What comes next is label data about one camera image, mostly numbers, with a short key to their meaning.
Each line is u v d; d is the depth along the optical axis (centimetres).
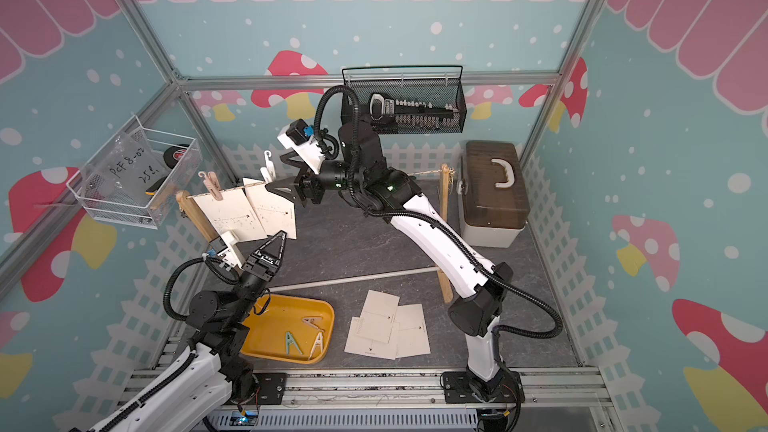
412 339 83
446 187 64
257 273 60
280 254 64
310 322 84
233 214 61
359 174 49
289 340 81
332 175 53
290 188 51
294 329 84
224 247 61
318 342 81
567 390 76
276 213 62
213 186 55
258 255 62
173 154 81
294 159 59
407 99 92
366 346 82
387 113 87
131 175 70
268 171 55
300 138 48
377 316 86
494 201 97
